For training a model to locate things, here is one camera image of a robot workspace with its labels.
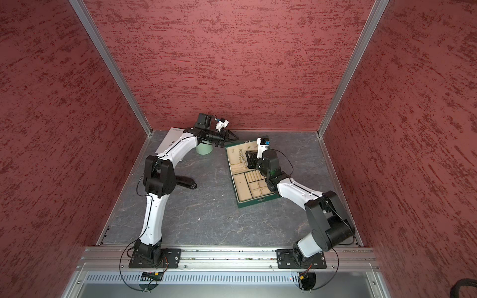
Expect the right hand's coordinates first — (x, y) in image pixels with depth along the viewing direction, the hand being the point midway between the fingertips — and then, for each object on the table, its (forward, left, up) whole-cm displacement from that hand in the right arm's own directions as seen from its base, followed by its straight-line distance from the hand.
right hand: (246, 155), depth 88 cm
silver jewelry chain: (+2, +2, -7) cm, 8 cm away
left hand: (+7, +5, +1) cm, 9 cm away
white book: (+22, +46, -12) cm, 53 cm away
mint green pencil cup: (+16, +25, -12) cm, 32 cm away
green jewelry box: (-10, -1, -12) cm, 15 cm away
